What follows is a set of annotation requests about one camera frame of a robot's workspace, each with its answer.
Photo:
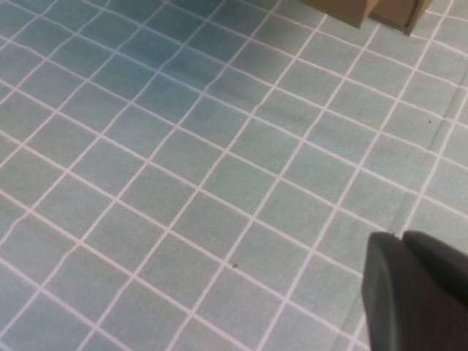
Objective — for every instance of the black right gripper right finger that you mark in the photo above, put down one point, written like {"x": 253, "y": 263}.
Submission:
{"x": 444, "y": 264}

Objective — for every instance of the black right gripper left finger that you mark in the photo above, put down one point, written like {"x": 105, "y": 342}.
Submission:
{"x": 404, "y": 307}

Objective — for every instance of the cardboard shoebox drawer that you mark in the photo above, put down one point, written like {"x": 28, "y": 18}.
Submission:
{"x": 351, "y": 12}

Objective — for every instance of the lower cardboard shoebox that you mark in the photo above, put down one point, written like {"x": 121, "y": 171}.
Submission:
{"x": 402, "y": 15}

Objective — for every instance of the cyan checkered tablecloth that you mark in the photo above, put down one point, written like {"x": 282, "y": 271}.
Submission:
{"x": 204, "y": 175}

